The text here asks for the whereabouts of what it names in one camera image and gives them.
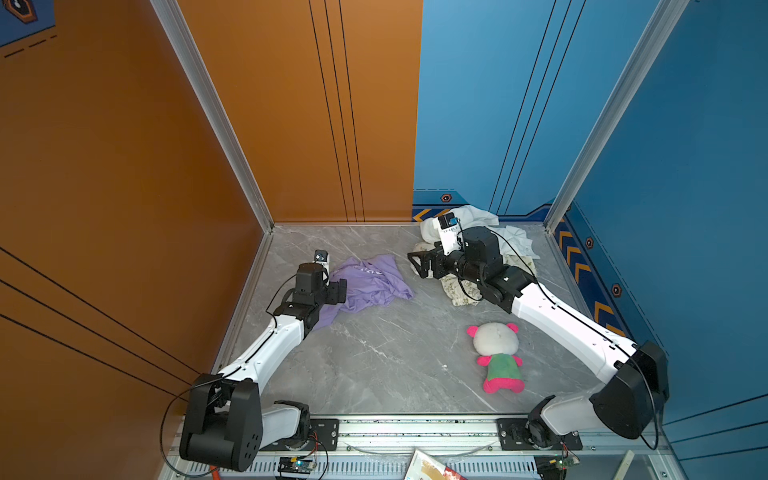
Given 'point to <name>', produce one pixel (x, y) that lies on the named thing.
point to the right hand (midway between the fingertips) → (420, 249)
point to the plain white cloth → (513, 239)
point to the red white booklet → (424, 467)
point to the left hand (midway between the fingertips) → (328, 277)
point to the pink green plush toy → (497, 342)
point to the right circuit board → (554, 467)
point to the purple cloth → (371, 283)
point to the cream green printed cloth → (465, 295)
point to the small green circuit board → (296, 465)
